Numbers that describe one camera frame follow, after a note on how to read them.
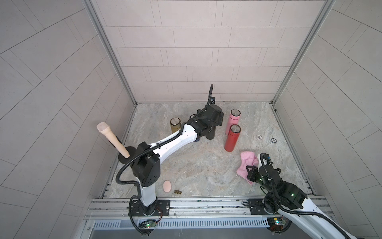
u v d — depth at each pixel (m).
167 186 0.76
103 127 0.67
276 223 0.68
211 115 0.59
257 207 0.71
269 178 0.55
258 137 0.97
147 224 0.65
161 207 0.71
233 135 0.78
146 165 0.44
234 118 0.84
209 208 0.72
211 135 0.95
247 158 0.78
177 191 0.75
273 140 0.96
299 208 0.51
